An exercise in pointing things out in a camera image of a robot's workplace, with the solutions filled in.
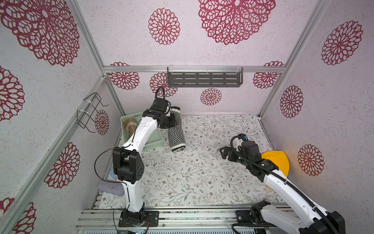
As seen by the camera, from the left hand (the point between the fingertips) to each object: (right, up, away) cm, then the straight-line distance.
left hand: (176, 123), depth 88 cm
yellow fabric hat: (+67, -23, +6) cm, 71 cm away
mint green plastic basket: (-15, -11, +9) cm, 21 cm away
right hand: (+28, -15, -8) cm, 33 cm away
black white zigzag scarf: (0, -6, -9) cm, 11 cm away
